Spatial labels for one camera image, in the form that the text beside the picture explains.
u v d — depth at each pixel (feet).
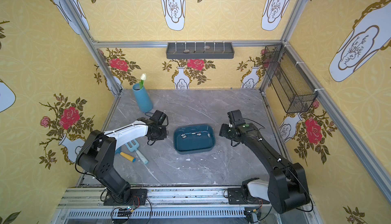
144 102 3.29
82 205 2.41
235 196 2.40
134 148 2.96
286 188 1.31
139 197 2.40
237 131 1.98
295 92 2.45
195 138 3.10
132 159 2.81
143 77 2.88
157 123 2.48
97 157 1.52
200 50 3.03
